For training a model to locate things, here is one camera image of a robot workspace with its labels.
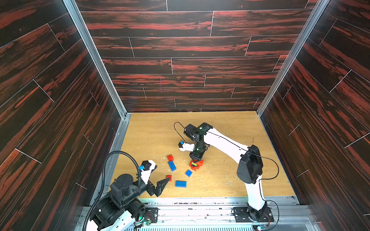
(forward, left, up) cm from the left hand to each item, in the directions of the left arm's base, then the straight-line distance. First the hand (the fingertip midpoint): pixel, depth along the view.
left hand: (163, 173), depth 65 cm
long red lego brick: (+12, -16, -21) cm, 29 cm away
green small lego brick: (+11, -15, -13) cm, 23 cm away
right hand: (+17, -18, -13) cm, 28 cm away
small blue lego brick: (+9, -12, -21) cm, 26 cm away
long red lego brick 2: (+11, -18, -12) cm, 24 cm away
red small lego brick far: (+18, 0, -19) cm, 26 cm away
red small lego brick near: (+7, -1, -22) cm, 23 cm away
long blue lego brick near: (+2, -8, -20) cm, 22 cm away
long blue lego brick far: (+14, -2, -22) cm, 26 cm away
